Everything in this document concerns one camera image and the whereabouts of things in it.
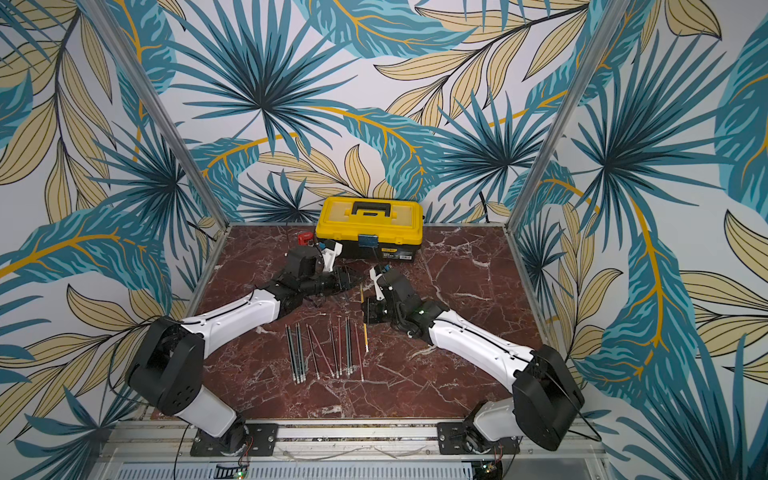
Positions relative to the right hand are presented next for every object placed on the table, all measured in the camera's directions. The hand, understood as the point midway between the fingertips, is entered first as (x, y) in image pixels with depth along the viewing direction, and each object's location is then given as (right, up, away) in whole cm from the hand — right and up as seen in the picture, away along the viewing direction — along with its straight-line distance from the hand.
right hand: (361, 305), depth 80 cm
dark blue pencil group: (-9, -15, +7) cm, 19 cm away
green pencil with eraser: (-18, -15, +7) cm, 25 cm away
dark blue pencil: (-23, -9, +10) cm, 27 cm away
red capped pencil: (-9, -19, +3) cm, 21 cm away
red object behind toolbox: (-24, +20, +32) cm, 45 cm away
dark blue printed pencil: (-18, -15, +7) cm, 25 cm away
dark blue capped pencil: (-15, -15, +7) cm, 22 cm away
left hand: (0, +6, +2) cm, 7 cm away
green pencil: (-20, -15, +7) cm, 26 cm away
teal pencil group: (-4, -13, +8) cm, 16 cm away
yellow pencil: (+1, -6, -2) cm, 6 cm away
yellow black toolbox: (+4, +22, +16) cm, 27 cm away
